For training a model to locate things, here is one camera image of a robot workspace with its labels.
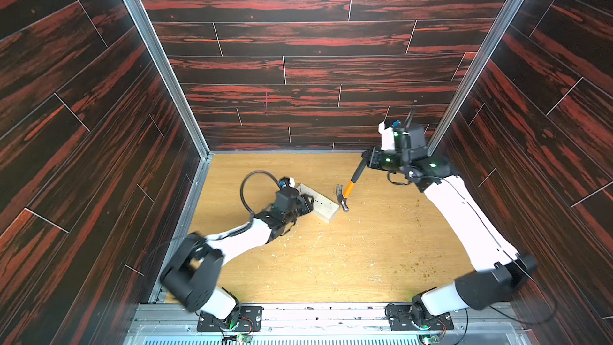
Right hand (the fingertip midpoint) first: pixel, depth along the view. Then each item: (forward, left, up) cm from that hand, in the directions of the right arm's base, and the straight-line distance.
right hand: (370, 152), depth 75 cm
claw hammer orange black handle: (-6, +7, -16) cm, 18 cm away
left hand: (-6, +18, -19) cm, 27 cm away
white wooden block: (-3, +13, -29) cm, 32 cm away
